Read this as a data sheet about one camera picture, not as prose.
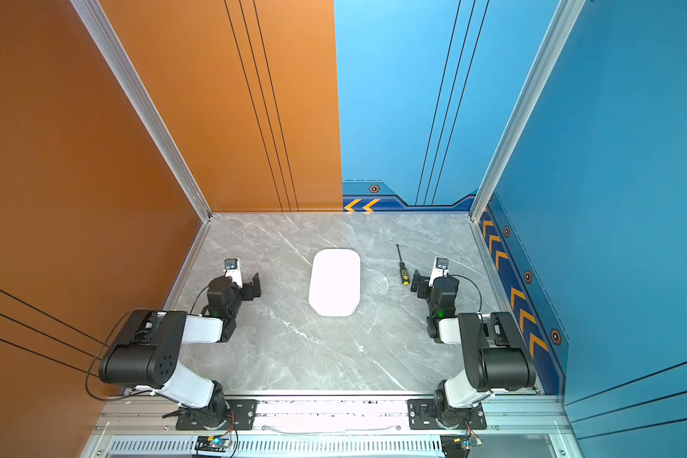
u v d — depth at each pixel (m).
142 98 0.85
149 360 0.45
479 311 0.93
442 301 0.71
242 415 0.74
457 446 0.70
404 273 0.99
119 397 0.46
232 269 0.81
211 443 0.71
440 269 0.80
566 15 0.70
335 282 0.92
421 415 0.72
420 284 0.86
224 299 0.72
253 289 0.87
